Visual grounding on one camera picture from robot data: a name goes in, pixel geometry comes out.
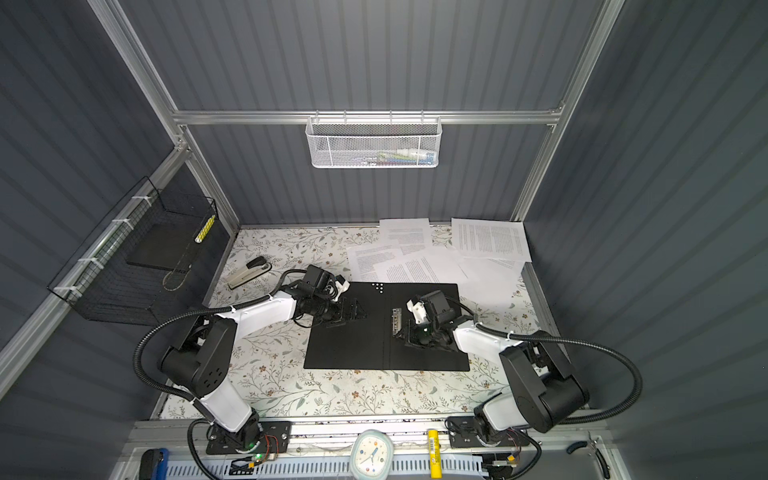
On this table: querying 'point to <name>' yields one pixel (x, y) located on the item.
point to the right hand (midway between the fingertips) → (401, 340)
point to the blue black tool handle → (154, 464)
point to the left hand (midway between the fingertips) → (358, 319)
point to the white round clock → (372, 455)
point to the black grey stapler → (255, 268)
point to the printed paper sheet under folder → (362, 259)
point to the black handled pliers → (591, 442)
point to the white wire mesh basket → (373, 143)
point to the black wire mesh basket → (146, 264)
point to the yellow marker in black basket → (205, 228)
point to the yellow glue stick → (435, 454)
